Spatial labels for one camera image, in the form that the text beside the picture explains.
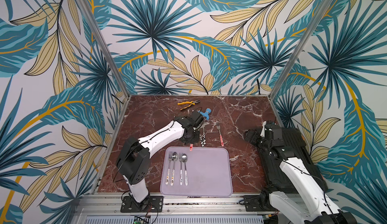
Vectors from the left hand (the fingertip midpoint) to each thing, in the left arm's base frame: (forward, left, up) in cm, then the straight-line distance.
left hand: (193, 142), depth 84 cm
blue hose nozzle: (+26, -9, -7) cm, 28 cm away
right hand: (+2, -32, +5) cm, 33 cm away
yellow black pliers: (+37, +1, -8) cm, 38 cm away
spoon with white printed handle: (-6, +10, -8) cm, 14 cm away
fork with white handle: (-5, +7, -8) cm, 12 cm away
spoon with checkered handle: (+6, -6, -9) cm, 12 cm away
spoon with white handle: (-7, +4, -7) cm, 11 cm away
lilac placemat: (-13, -2, -8) cm, 16 cm away
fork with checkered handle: (+9, -7, -10) cm, 15 cm away
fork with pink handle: (+18, -17, -10) cm, 27 cm away
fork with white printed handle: (-5, +13, -9) cm, 17 cm away
